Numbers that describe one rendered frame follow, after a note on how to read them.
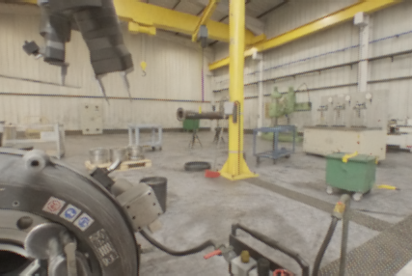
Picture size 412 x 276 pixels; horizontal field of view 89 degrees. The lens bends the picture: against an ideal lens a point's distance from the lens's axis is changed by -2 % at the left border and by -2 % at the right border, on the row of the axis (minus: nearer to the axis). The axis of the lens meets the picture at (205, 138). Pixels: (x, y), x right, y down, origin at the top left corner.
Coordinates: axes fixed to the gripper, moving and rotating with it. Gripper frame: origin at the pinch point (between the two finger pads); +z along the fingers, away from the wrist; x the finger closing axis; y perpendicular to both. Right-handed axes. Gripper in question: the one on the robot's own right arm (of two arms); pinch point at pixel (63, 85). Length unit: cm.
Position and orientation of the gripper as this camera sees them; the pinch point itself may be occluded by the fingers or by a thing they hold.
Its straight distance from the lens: 75.5
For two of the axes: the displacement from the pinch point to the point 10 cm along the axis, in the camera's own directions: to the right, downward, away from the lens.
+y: -7.5, -0.2, -6.6
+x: 6.6, 0.7, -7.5
